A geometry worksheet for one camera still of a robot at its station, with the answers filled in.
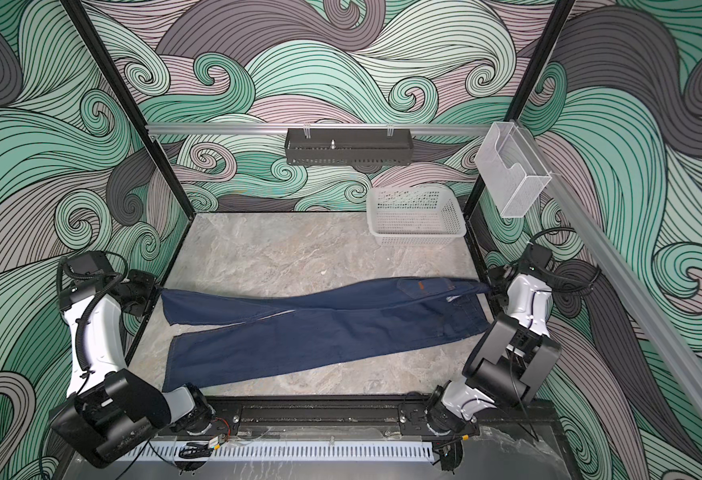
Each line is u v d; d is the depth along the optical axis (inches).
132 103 34.7
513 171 30.8
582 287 24.9
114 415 17.0
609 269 22.7
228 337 34.5
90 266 22.5
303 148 37.4
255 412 29.7
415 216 46.8
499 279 29.3
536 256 25.6
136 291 26.4
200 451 28.1
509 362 17.3
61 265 23.7
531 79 32.3
